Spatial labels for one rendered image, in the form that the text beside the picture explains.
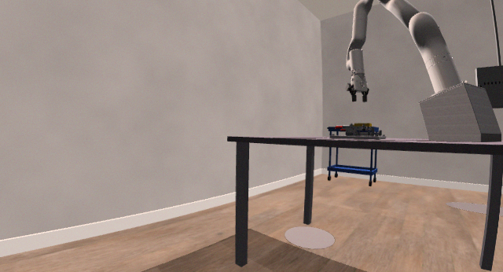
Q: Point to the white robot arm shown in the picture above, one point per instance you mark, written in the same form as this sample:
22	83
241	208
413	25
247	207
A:
426	34

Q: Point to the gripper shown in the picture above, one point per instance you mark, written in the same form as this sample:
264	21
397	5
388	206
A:
358	82

